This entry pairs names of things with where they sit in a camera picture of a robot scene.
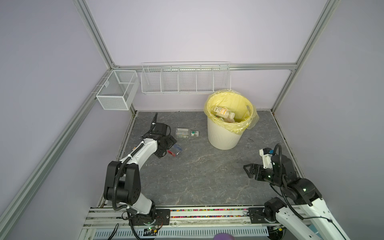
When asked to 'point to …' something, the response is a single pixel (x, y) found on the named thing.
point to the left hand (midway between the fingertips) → (170, 147)
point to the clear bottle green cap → (183, 133)
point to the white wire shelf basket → (185, 77)
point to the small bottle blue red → (174, 150)
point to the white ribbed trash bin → (220, 138)
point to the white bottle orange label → (224, 112)
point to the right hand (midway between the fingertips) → (251, 168)
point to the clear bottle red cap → (228, 119)
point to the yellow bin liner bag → (246, 115)
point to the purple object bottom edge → (223, 236)
